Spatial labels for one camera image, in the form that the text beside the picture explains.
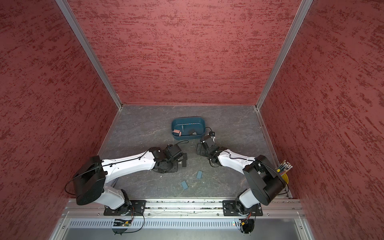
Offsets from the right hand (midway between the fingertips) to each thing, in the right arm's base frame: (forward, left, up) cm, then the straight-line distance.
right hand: (204, 151), depth 92 cm
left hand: (-13, +19, +3) cm, 23 cm away
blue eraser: (-14, +4, -2) cm, 15 cm away
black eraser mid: (+14, +8, 0) cm, 16 cm away
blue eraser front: (-19, +12, -2) cm, 23 cm away
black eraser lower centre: (-5, +13, -1) cm, 14 cm away
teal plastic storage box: (+19, +13, -2) cm, 23 cm away
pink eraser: (+16, +19, -1) cm, 25 cm away
